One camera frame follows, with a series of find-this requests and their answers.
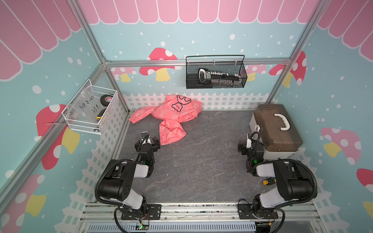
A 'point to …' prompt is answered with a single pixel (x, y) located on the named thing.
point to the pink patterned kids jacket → (173, 111)
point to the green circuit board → (142, 227)
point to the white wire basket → (90, 127)
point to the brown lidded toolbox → (279, 136)
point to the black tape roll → (105, 99)
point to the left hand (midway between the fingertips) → (148, 140)
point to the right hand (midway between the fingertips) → (248, 140)
